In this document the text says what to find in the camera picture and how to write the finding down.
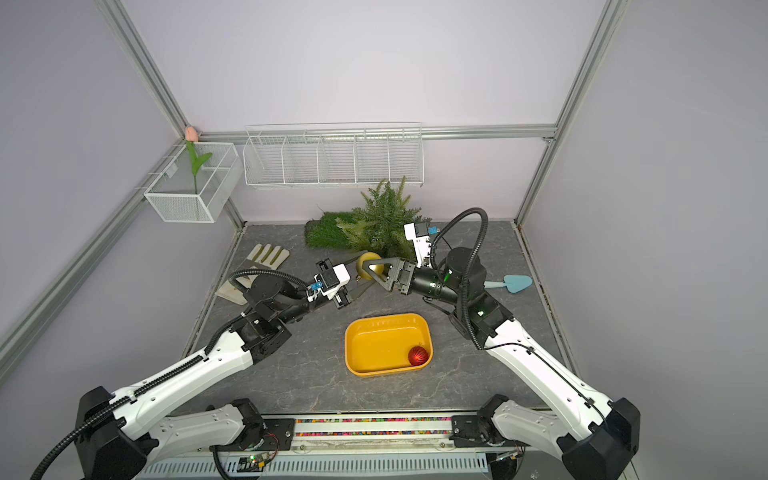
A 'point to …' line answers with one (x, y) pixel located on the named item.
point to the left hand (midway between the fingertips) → (372, 263)
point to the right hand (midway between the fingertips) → (368, 266)
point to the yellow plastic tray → (380, 345)
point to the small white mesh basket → (218, 179)
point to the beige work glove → (265, 257)
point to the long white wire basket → (364, 154)
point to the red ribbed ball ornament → (418, 355)
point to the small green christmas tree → (378, 225)
